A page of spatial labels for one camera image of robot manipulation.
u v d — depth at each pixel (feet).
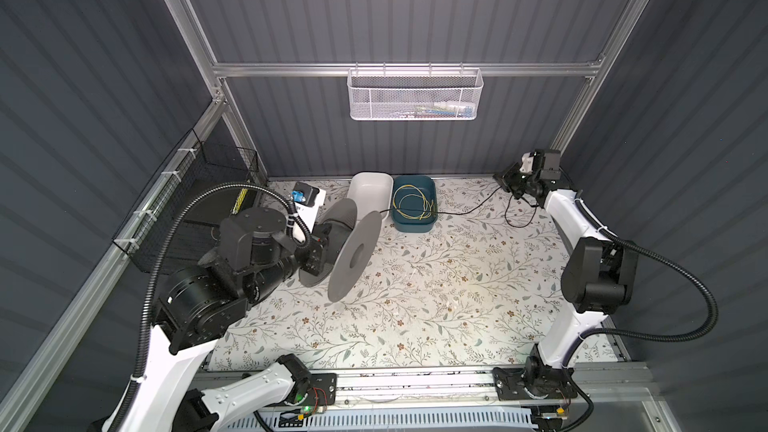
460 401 2.38
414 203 3.67
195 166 2.59
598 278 1.69
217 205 2.42
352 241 1.63
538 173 2.37
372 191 3.76
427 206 3.62
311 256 1.52
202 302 1.05
